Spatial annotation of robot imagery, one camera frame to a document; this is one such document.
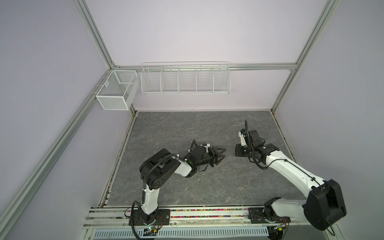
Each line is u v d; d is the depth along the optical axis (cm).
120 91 103
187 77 99
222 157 86
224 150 84
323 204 41
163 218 74
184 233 157
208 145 90
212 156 79
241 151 75
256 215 72
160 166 54
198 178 86
